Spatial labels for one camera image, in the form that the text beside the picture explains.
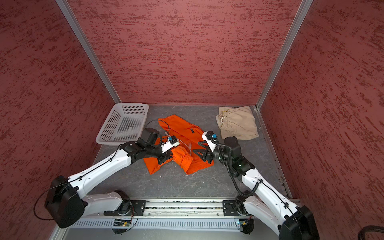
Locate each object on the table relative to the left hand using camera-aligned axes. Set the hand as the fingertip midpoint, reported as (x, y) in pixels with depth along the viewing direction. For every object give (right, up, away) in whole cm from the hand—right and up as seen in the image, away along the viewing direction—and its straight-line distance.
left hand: (174, 156), depth 78 cm
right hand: (+12, +5, -5) cm, 14 cm away
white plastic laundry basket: (-41, +16, +30) cm, 53 cm away
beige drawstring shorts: (+43, +18, +29) cm, 55 cm away
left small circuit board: (-25, -31, -6) cm, 41 cm away
